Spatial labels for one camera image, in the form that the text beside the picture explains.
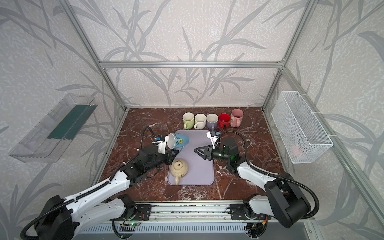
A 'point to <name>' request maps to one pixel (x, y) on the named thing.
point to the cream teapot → (179, 169)
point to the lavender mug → (212, 121)
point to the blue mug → (177, 141)
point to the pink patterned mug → (236, 117)
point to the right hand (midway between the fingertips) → (197, 146)
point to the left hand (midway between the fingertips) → (180, 147)
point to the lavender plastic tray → (200, 172)
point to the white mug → (201, 119)
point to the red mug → (224, 120)
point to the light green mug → (188, 118)
